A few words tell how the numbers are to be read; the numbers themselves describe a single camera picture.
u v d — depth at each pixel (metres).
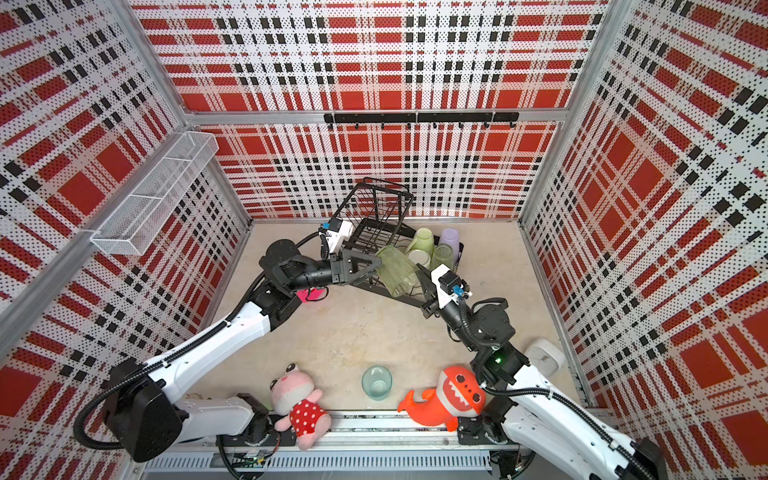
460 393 0.72
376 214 1.10
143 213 0.72
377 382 0.81
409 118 0.88
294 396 0.75
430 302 0.57
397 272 0.70
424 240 0.99
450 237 0.98
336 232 0.62
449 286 0.50
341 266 0.56
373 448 0.75
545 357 0.77
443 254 0.93
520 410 0.64
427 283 0.59
